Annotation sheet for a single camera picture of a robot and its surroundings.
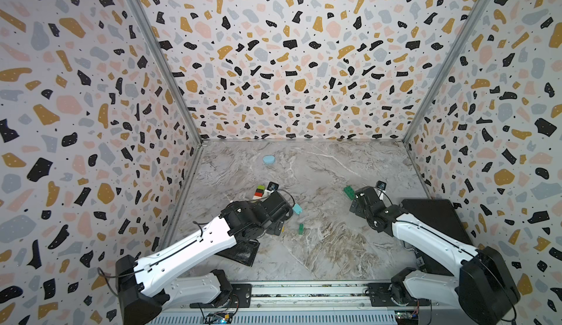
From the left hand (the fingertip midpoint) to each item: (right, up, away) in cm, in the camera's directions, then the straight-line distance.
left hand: (269, 216), depth 74 cm
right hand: (+37, +1, +14) cm, 39 cm away
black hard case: (+72, -5, +21) cm, 76 cm away
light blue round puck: (-5, +19, +39) cm, 44 cm away
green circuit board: (-15, -32, -4) cm, 35 cm away
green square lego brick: (+11, -9, +14) cm, 20 cm away
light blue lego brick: (+10, -2, +21) cm, 23 cm away
